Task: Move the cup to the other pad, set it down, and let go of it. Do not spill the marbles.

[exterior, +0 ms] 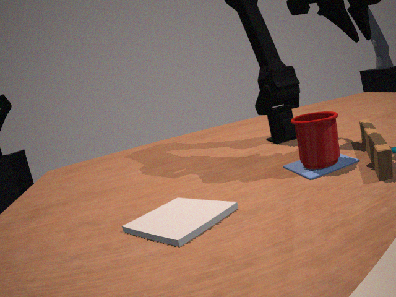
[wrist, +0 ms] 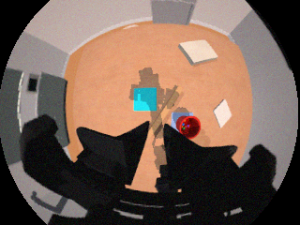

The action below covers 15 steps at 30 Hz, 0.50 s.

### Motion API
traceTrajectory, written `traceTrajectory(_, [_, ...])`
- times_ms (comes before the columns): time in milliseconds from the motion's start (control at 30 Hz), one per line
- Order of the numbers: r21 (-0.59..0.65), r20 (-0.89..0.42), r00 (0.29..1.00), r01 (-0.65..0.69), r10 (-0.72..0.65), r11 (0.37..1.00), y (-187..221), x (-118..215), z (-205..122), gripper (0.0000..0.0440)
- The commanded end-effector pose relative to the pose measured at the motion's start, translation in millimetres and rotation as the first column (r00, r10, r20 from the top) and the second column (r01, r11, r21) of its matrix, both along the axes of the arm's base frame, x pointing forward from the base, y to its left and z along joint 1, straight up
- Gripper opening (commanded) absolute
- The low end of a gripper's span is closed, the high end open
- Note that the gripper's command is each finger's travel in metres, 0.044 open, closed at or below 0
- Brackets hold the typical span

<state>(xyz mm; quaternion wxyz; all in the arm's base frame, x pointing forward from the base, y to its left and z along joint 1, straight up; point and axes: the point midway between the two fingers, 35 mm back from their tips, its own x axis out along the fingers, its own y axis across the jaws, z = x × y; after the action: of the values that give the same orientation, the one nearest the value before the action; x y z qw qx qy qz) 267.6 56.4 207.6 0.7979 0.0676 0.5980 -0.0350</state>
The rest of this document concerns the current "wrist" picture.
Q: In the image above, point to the brown wooden block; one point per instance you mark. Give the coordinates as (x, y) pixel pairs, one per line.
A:
(165, 110)

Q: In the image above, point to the dark red plastic cup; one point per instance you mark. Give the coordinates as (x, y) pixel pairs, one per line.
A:
(191, 131)

